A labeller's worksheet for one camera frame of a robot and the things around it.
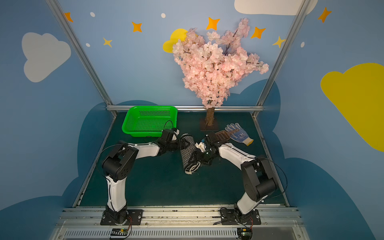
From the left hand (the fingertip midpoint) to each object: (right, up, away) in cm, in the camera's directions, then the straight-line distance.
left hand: (186, 143), depth 99 cm
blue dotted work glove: (+40, +5, +8) cm, 41 cm away
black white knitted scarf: (+2, -4, -9) cm, 10 cm away
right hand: (+7, -9, -12) cm, 17 cm away
